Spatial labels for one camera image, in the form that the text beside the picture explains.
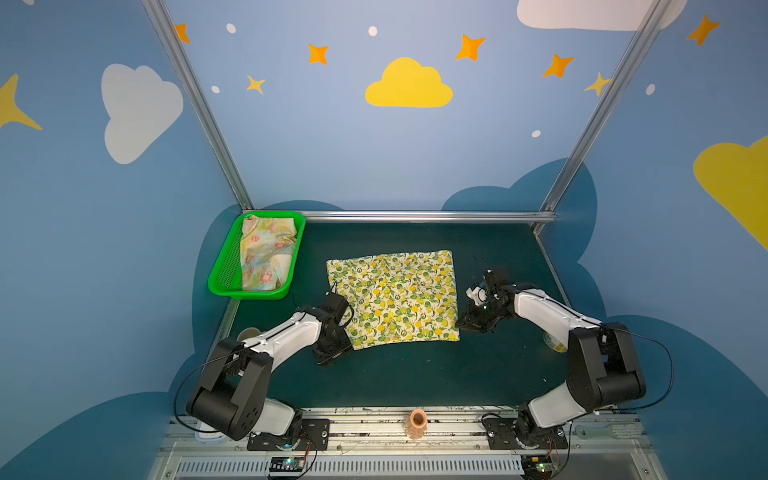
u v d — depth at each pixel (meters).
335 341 0.76
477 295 0.84
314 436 0.74
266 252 1.09
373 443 0.74
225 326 0.99
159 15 0.69
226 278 1.00
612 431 0.75
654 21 0.70
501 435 0.74
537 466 0.71
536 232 1.27
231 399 0.43
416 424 0.65
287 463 0.70
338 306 0.74
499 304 0.69
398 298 0.99
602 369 0.45
